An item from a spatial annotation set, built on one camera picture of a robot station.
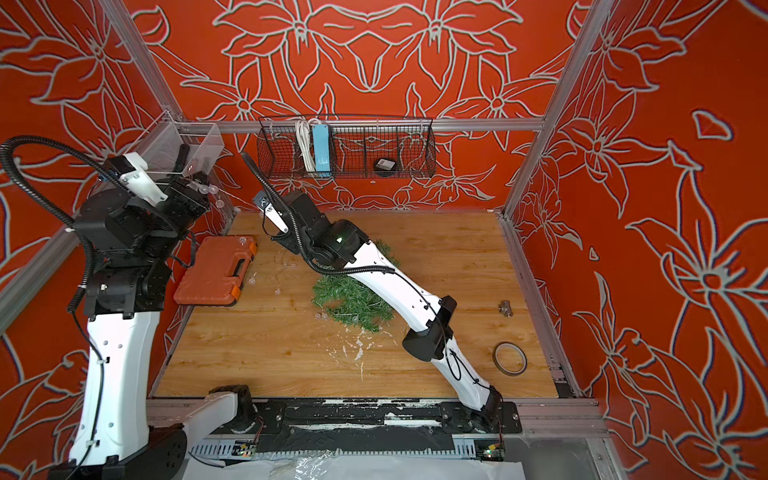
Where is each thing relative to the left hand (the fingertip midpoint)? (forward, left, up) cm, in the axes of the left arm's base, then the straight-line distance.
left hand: (204, 169), depth 55 cm
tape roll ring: (-17, -68, -51) cm, 87 cm away
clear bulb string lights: (+1, +1, -22) cm, 22 cm away
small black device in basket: (+37, -32, -23) cm, 55 cm away
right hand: (+3, -9, -15) cm, 18 cm away
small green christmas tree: (-11, -28, -27) cm, 40 cm away
